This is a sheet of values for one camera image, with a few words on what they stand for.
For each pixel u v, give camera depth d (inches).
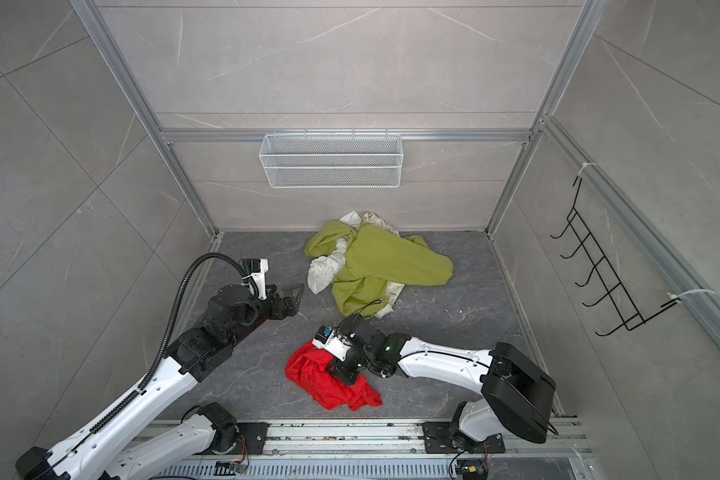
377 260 39.1
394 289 39.8
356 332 24.1
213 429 24.2
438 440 28.7
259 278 24.7
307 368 28.6
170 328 19.0
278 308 24.5
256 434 28.8
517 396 16.0
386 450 28.7
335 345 27.5
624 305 25.0
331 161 39.7
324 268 41.3
